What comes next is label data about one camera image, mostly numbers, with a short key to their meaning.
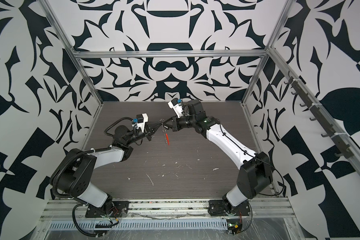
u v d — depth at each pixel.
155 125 0.75
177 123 0.67
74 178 0.45
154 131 0.76
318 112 0.55
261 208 0.76
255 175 0.43
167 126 0.76
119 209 0.74
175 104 0.68
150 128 0.72
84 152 0.49
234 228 0.71
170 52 0.94
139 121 0.67
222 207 0.75
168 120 0.72
